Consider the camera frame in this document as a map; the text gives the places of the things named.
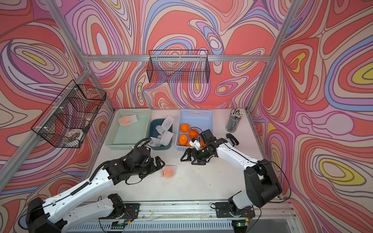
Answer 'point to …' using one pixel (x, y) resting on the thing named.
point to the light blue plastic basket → (191, 123)
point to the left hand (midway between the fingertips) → (162, 167)
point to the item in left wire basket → (76, 133)
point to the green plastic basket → (129, 127)
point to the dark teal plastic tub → (154, 132)
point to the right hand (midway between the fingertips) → (188, 165)
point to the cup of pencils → (236, 114)
